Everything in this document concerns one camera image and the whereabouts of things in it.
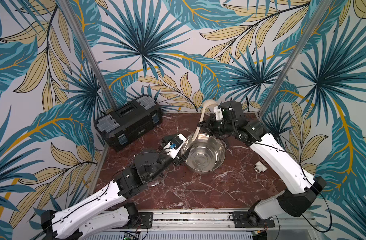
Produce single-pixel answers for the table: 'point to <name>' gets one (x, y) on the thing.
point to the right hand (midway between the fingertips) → (196, 124)
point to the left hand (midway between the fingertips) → (183, 141)
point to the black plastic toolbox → (126, 124)
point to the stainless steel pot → (207, 152)
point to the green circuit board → (128, 238)
